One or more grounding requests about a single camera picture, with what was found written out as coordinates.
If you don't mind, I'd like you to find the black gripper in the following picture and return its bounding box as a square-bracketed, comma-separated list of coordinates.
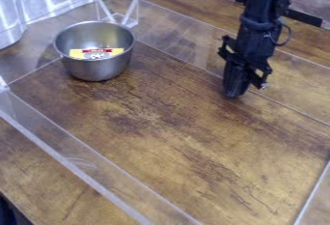
[218, 16, 282, 98]

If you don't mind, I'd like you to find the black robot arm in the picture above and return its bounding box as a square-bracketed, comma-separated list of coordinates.
[218, 0, 291, 98]

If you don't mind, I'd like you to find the silver metal pot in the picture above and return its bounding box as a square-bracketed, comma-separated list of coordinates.
[53, 21, 135, 81]

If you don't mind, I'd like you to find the yellow object in pot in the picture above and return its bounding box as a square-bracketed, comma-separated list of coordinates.
[69, 48, 124, 60]

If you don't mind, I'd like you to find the black strip on table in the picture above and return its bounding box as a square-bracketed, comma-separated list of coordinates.
[235, 0, 322, 27]

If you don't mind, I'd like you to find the clear acrylic barrier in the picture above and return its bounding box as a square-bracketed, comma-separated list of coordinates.
[0, 0, 330, 225]

